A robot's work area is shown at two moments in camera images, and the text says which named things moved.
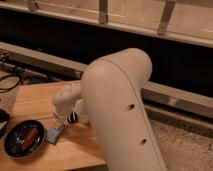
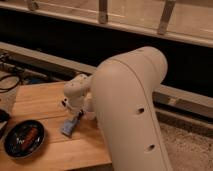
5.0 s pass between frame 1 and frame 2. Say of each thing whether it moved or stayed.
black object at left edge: stayed
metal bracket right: stayed
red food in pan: stayed
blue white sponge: moved
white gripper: moved
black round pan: stayed
